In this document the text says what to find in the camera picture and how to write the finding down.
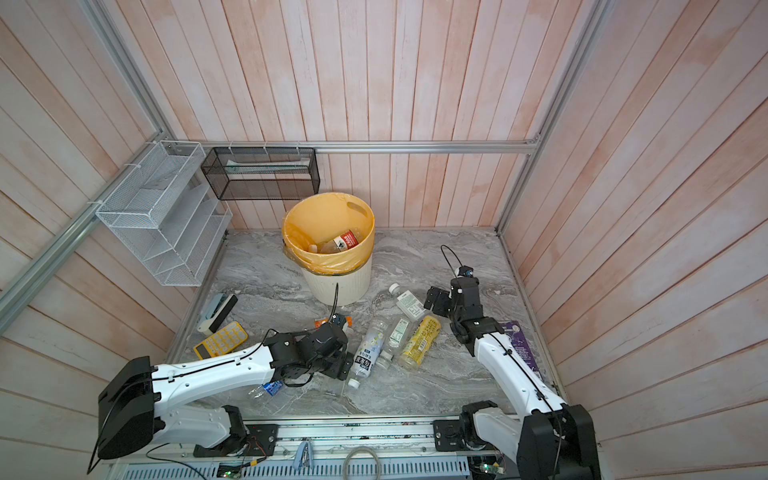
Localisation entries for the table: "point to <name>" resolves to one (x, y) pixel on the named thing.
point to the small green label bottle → (396, 338)
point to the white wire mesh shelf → (176, 225)
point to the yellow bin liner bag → (329, 234)
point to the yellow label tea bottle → (424, 335)
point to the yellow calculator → (221, 342)
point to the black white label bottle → (368, 353)
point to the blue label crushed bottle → (272, 388)
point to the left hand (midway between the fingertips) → (338, 364)
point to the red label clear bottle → (346, 240)
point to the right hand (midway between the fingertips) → (442, 293)
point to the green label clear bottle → (407, 302)
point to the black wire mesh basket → (262, 173)
